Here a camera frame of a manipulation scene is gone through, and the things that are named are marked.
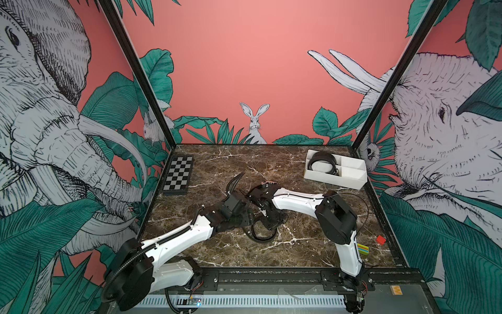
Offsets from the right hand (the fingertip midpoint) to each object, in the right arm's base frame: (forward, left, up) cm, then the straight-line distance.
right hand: (272, 225), depth 88 cm
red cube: (-6, -48, -1) cm, 48 cm away
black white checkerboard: (+20, +49, +5) cm, 53 cm away
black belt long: (-1, +11, 0) cm, 11 cm away
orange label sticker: (-25, -46, +1) cm, 52 cm away
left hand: (0, +9, +9) cm, 13 cm away
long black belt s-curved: (+36, -31, +8) cm, 48 cm away
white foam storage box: (+28, -39, +6) cm, 48 cm away
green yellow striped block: (-11, -38, +1) cm, 39 cm away
